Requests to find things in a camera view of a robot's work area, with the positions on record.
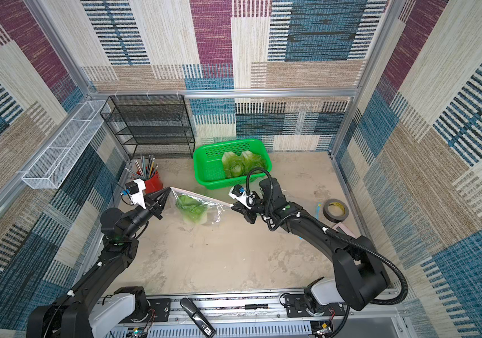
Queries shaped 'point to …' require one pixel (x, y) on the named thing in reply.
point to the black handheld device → (201, 322)
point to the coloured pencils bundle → (146, 174)
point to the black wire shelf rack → (151, 124)
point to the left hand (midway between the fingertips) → (169, 189)
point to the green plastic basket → (208, 165)
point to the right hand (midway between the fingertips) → (239, 206)
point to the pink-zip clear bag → (216, 208)
